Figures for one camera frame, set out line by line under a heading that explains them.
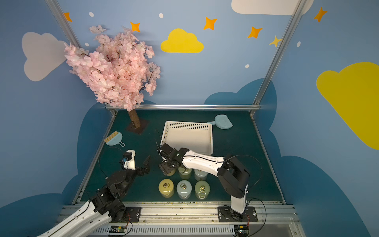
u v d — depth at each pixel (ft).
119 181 1.79
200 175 2.67
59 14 2.31
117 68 2.36
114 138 3.42
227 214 2.46
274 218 2.45
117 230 2.36
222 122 3.77
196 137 3.52
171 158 2.12
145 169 2.26
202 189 2.45
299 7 2.27
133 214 2.45
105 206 1.80
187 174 2.74
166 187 2.46
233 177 1.52
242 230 2.39
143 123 3.67
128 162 2.02
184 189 2.46
